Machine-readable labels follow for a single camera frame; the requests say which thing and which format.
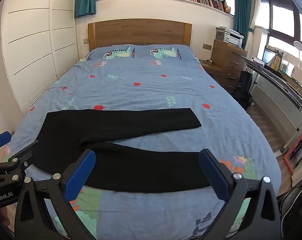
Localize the window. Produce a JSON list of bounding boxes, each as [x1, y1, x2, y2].
[[255, 0, 302, 67]]

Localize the white desk lamp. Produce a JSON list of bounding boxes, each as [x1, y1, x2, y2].
[[293, 41, 302, 60]]

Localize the black bag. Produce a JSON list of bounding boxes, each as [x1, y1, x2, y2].
[[232, 70, 254, 110]]

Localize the blue patterned bed blanket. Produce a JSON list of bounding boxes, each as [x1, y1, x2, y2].
[[6, 44, 282, 240]]

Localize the white wardrobe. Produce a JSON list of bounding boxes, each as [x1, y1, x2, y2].
[[1, 0, 78, 115]]

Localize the blue dinosaur print pillow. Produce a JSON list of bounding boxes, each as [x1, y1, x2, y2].
[[91, 45, 139, 61], [140, 44, 194, 61]]

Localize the black chair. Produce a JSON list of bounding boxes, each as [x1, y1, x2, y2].
[[278, 180, 302, 240]]

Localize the wooden dresser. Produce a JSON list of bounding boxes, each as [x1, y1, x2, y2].
[[211, 39, 248, 93]]

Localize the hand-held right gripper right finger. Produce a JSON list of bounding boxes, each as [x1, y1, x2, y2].
[[198, 149, 281, 240]]

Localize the grey desk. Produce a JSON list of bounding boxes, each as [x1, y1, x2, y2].
[[246, 60, 302, 155]]

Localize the white printer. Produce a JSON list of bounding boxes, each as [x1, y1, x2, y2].
[[216, 27, 244, 48]]

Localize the wooden headboard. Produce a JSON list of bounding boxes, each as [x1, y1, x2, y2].
[[88, 18, 192, 52]]

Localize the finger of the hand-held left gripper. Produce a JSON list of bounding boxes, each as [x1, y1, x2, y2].
[[0, 141, 40, 183], [0, 131, 12, 152]]

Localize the black pants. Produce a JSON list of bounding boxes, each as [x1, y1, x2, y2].
[[32, 107, 216, 193]]

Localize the wooden nightstand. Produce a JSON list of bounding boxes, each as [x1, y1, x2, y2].
[[200, 59, 226, 81]]

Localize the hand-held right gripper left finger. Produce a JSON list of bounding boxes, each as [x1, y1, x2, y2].
[[14, 149, 99, 240]]

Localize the red metal frame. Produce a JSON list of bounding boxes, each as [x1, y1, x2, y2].
[[283, 120, 302, 176]]

